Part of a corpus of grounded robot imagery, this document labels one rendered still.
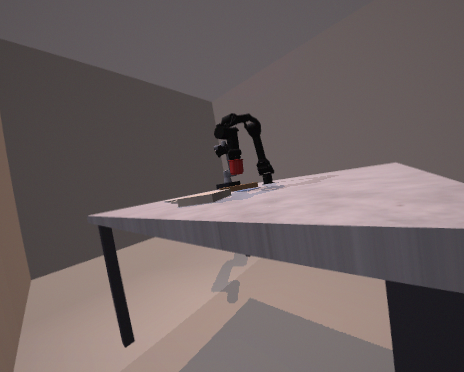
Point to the translucent red cup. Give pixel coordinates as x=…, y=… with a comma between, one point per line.
x=236, y=166

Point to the orange flat bar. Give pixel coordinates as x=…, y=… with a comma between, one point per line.
x=241, y=187

